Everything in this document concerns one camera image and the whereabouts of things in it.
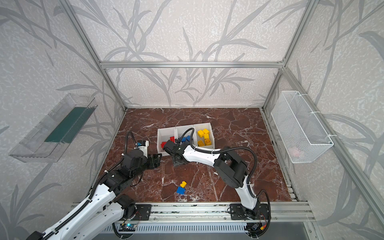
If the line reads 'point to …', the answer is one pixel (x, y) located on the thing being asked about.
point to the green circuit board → (127, 227)
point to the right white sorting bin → (208, 126)
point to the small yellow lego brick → (183, 184)
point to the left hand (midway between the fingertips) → (159, 151)
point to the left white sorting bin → (163, 135)
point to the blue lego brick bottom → (180, 190)
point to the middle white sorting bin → (185, 133)
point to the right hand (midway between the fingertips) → (180, 155)
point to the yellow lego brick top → (207, 142)
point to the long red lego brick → (172, 139)
